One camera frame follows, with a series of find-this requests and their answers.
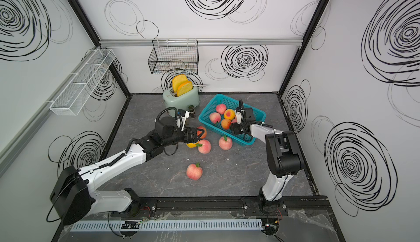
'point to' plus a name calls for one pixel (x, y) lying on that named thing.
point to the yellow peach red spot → (191, 145)
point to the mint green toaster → (188, 97)
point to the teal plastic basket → (204, 120)
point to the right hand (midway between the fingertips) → (238, 126)
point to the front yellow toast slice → (184, 87)
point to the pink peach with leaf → (204, 146)
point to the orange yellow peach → (226, 124)
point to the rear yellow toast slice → (178, 80)
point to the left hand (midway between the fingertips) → (198, 130)
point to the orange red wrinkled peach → (199, 132)
